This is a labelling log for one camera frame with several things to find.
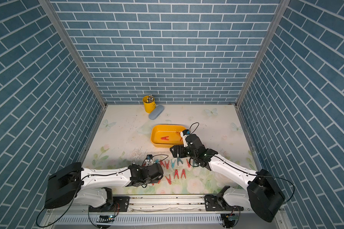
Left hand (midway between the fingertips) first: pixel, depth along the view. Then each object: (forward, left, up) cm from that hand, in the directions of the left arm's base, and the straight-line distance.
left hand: (160, 179), depth 82 cm
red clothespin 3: (0, -5, 0) cm, 5 cm away
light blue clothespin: (+9, -7, -1) cm, 12 cm away
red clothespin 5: (+4, -14, 0) cm, 14 cm away
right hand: (+14, -10, +12) cm, 21 cm away
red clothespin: (+8, -4, +2) cm, 9 cm away
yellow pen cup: (+52, +11, +10) cm, 54 cm away
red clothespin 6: (+27, -1, +1) cm, 28 cm away
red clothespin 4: (+4, -10, 0) cm, 10 cm away
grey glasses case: (+54, +5, +2) cm, 55 cm away
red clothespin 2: (+10, -17, 0) cm, 20 cm away
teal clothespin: (+12, -11, +1) cm, 16 cm away
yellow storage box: (+33, +3, +2) cm, 33 cm away
